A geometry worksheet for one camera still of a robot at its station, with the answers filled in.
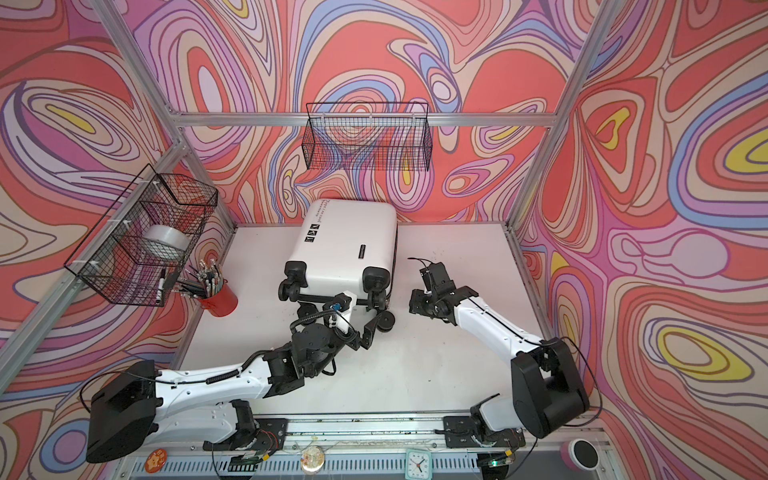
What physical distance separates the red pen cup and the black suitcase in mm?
230

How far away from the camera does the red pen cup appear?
883 millimetres

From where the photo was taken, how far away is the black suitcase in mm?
819
